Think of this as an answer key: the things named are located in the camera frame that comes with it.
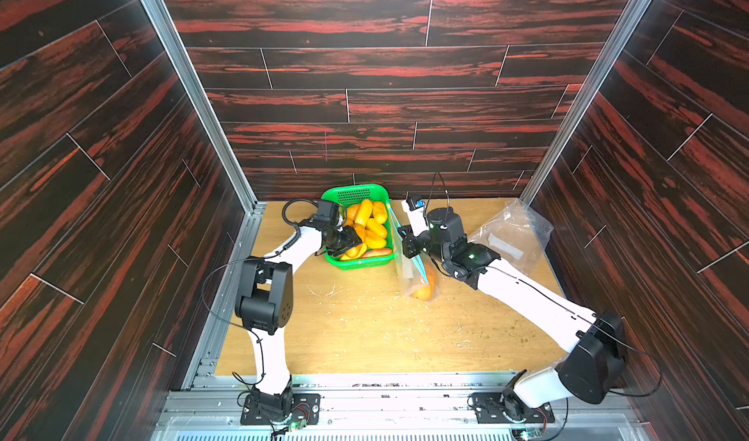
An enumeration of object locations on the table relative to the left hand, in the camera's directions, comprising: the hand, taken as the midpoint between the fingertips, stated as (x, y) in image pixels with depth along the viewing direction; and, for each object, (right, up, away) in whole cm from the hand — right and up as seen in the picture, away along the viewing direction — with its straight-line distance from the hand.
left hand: (359, 243), depth 97 cm
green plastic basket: (-6, +19, +18) cm, 27 cm away
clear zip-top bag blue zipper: (+16, -7, -25) cm, 31 cm away
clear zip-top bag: (+61, +2, +14) cm, 63 cm away
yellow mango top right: (+7, +11, +10) cm, 17 cm away
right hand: (+14, +6, -18) cm, 23 cm away
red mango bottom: (+6, -3, +1) cm, 7 cm away
